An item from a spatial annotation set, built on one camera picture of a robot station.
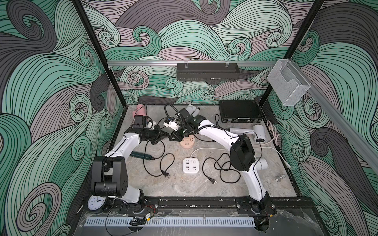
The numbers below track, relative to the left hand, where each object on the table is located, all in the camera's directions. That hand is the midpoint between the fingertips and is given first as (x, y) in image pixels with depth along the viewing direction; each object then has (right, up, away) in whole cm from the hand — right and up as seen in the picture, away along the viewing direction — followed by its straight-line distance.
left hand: (168, 133), depth 84 cm
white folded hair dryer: (+16, +15, +29) cm, 36 cm away
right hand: (0, -3, +2) cm, 4 cm away
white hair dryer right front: (+53, -17, -3) cm, 56 cm away
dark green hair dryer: (-17, -14, +4) cm, 23 cm away
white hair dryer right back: (+60, -1, +13) cm, 61 cm away
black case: (+55, +14, +34) cm, 66 cm away
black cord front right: (+26, -27, -4) cm, 37 cm away
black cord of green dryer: (-2, -24, -1) cm, 24 cm away
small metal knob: (+63, -26, -3) cm, 68 cm away
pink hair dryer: (-24, +14, +26) cm, 39 cm away
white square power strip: (+13, -20, +1) cm, 24 cm away
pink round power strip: (+12, -7, +11) cm, 18 cm away
